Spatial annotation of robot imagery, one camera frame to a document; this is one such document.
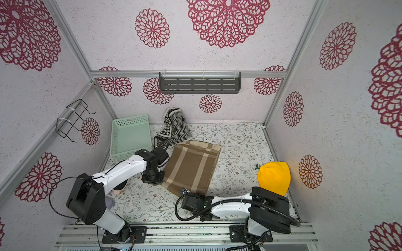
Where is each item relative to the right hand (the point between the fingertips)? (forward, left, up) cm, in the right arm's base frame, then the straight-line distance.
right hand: (193, 200), depth 84 cm
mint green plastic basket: (+47, +51, -1) cm, 70 cm away
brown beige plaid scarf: (+21, +3, 0) cm, 21 cm away
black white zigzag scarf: (+45, +14, +8) cm, 48 cm away
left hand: (+6, +20, +7) cm, 22 cm away
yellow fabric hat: (+14, -46, +2) cm, 49 cm away
